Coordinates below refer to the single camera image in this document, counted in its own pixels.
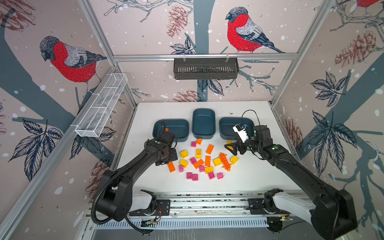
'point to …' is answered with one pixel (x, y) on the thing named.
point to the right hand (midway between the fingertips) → (229, 142)
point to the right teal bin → (226, 124)
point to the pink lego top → (193, 144)
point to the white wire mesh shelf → (94, 119)
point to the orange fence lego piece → (226, 165)
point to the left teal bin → (180, 127)
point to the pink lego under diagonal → (202, 168)
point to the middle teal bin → (203, 124)
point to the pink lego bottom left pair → (195, 177)
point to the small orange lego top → (199, 141)
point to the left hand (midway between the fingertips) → (169, 159)
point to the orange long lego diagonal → (198, 163)
